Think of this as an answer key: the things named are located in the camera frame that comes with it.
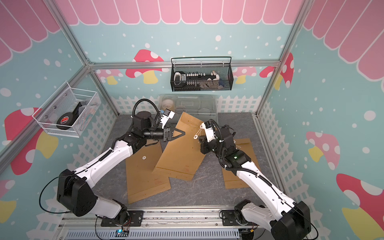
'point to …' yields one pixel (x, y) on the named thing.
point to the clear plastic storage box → (202, 107)
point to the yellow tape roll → (167, 103)
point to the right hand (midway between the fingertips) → (198, 137)
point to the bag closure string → (196, 136)
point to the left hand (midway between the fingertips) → (183, 136)
